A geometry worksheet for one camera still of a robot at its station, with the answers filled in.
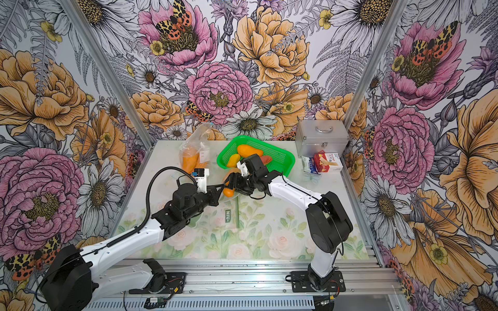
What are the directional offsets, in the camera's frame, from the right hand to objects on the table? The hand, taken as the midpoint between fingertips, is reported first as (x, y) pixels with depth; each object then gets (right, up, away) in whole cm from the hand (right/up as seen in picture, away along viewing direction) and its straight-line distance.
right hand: (228, 191), depth 83 cm
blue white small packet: (+41, +11, +25) cm, 49 cm away
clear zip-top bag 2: (+3, -6, +13) cm, 15 cm away
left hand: (-1, +1, -3) cm, 4 cm away
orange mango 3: (+1, 0, -2) cm, 2 cm away
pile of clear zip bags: (-3, -13, +9) cm, 16 cm away
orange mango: (-22, +11, +19) cm, 31 cm away
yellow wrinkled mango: (0, +13, +25) cm, 28 cm away
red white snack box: (+52, +12, +25) cm, 59 cm away
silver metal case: (+44, +26, +24) cm, 56 cm away
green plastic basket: (+27, +14, +25) cm, 39 cm away
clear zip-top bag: (-20, +17, +18) cm, 32 cm away
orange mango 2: (-16, +10, +19) cm, 27 cm away
